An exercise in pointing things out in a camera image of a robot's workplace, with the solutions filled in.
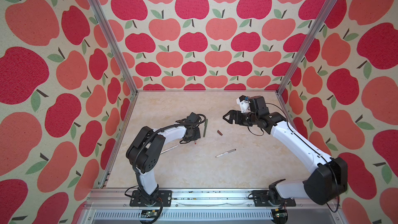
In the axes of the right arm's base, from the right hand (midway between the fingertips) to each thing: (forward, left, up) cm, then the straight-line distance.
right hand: (230, 120), depth 81 cm
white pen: (-12, +35, -19) cm, 42 cm away
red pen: (-5, +19, -19) cm, 27 cm away
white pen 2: (-10, 0, -19) cm, 22 cm away
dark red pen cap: (+4, +5, -19) cm, 20 cm away
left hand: (-3, +17, -18) cm, 25 cm away
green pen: (+7, +13, -20) cm, 25 cm away
